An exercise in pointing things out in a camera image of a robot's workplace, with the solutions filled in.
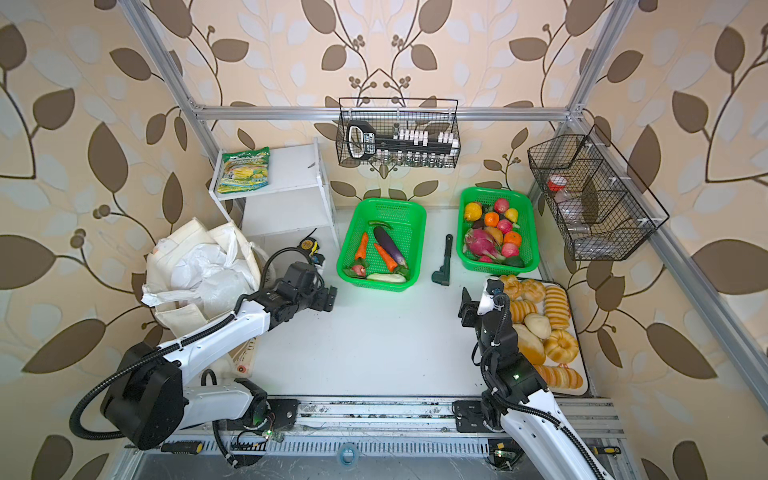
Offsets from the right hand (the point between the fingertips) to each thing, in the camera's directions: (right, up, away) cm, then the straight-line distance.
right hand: (479, 294), depth 77 cm
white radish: (-25, +2, +19) cm, 32 cm away
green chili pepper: (-30, +21, +38) cm, 52 cm away
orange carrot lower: (-23, +6, +25) cm, 34 cm away
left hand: (-43, +1, +10) cm, 44 cm away
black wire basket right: (+29, +22, -4) cm, 37 cm away
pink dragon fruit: (+6, +13, +22) cm, 27 cm away
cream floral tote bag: (-69, -3, -13) cm, 70 cm away
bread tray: (+20, -12, +5) cm, 24 cm away
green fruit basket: (+15, +18, +31) cm, 38 cm away
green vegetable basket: (-17, +21, +36) cm, 45 cm away
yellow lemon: (+7, +25, +31) cm, 40 cm away
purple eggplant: (-26, +15, +32) cm, 44 cm away
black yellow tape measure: (-52, +13, +28) cm, 61 cm away
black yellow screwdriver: (-71, -34, -9) cm, 79 cm away
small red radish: (-34, +4, +20) cm, 40 cm away
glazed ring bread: (+25, -16, +6) cm, 30 cm away
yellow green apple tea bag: (-64, +34, +5) cm, 72 cm away
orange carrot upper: (-34, +10, +27) cm, 45 cm away
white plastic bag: (-69, +5, -1) cm, 69 cm away
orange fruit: (+14, +22, +34) cm, 42 cm away
